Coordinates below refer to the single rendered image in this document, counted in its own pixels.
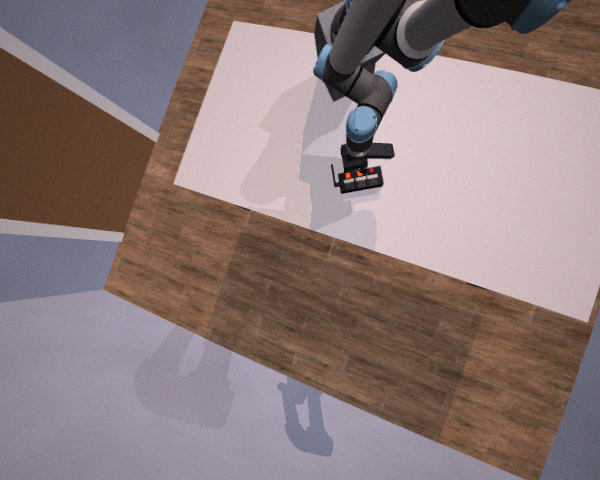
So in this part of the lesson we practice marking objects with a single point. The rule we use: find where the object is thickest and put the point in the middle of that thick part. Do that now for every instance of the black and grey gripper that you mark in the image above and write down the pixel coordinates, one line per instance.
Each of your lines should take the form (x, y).
(355, 164)

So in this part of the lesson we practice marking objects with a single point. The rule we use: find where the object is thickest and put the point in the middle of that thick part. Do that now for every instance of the black power strip panel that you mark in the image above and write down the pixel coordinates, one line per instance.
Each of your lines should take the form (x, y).
(355, 181)

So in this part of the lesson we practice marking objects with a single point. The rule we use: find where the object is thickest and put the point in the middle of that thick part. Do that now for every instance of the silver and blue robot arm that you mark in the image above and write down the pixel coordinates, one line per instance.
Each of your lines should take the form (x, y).
(407, 38)

